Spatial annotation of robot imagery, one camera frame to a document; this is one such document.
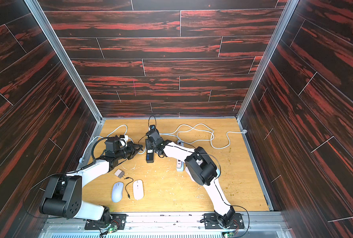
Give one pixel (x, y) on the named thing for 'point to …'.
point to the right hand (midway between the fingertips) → (153, 139)
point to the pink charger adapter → (119, 173)
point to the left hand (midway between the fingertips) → (144, 145)
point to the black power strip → (149, 153)
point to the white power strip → (180, 165)
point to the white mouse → (117, 191)
